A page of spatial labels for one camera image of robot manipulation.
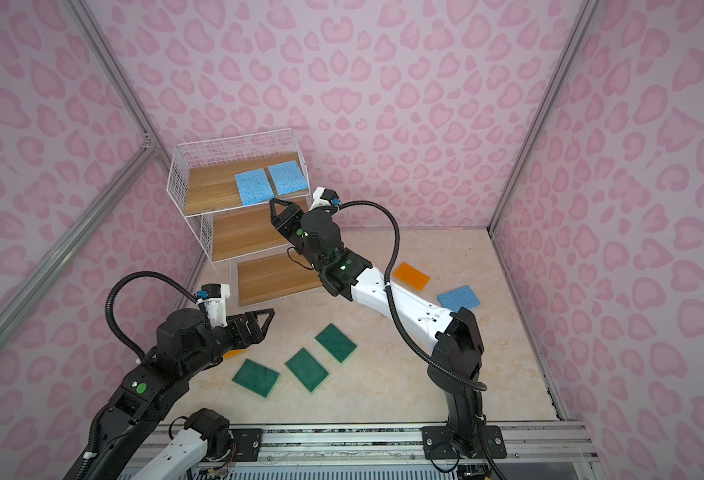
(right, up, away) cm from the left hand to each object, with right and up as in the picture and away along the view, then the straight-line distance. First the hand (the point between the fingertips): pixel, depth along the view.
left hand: (261, 310), depth 68 cm
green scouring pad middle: (+7, -20, +16) cm, 27 cm away
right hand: (+3, +24, -2) cm, 25 cm away
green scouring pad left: (-6, -21, +14) cm, 26 cm away
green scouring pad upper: (+15, -13, +20) cm, 28 cm away
